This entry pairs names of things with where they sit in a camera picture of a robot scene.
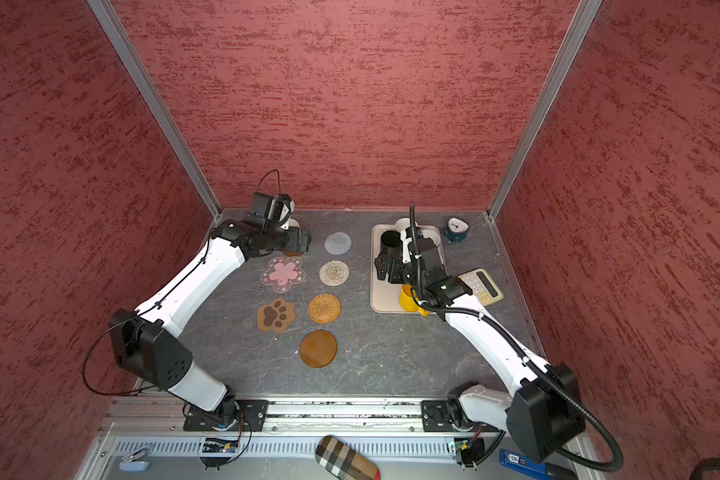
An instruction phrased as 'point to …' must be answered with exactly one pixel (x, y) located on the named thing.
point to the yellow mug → (409, 301)
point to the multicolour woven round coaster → (334, 273)
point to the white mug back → (403, 223)
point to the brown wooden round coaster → (318, 348)
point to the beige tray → (385, 295)
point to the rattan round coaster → (324, 309)
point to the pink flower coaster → (283, 273)
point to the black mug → (390, 243)
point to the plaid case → (343, 463)
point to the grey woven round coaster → (338, 243)
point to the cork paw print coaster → (275, 316)
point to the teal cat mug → (457, 230)
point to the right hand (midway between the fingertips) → (387, 267)
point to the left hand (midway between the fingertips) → (294, 242)
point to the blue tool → (525, 464)
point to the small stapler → (136, 461)
